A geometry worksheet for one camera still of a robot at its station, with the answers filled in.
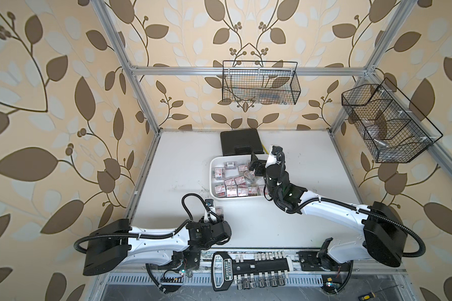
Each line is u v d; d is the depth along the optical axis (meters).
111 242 0.48
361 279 0.71
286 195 0.60
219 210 0.85
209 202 0.73
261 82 0.97
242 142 1.14
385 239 0.42
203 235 0.61
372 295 0.67
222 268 0.72
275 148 0.65
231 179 0.96
